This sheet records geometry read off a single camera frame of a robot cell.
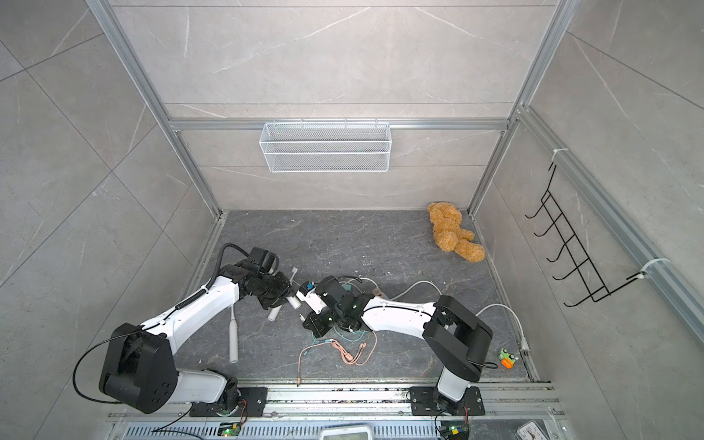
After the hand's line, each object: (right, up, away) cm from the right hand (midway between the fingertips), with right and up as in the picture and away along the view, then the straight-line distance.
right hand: (308, 325), depth 80 cm
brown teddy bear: (+47, +28, +13) cm, 56 cm away
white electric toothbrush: (-4, +6, +2) cm, 7 cm away
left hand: (-4, +10, +5) cm, 12 cm away
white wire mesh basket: (+3, +60, +20) cm, 63 cm away
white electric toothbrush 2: (-12, +2, +10) cm, 16 cm away
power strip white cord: (+69, -9, +7) cm, 69 cm away
